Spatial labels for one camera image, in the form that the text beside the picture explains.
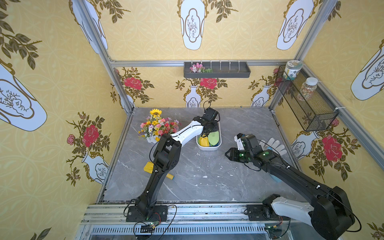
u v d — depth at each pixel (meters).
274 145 0.99
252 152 0.63
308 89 0.72
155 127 0.89
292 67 0.84
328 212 0.39
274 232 0.57
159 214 0.73
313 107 0.82
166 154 0.59
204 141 0.95
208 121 0.78
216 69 0.92
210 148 0.95
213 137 0.95
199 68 0.88
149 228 0.72
